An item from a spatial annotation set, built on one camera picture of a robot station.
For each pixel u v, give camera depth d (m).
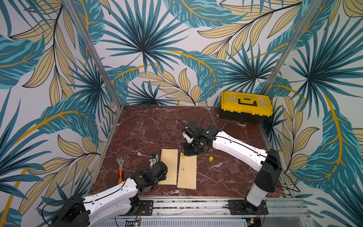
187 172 0.86
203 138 0.54
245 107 0.99
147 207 0.74
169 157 0.91
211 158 0.90
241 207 0.74
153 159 0.73
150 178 0.62
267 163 0.45
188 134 0.62
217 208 0.75
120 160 0.89
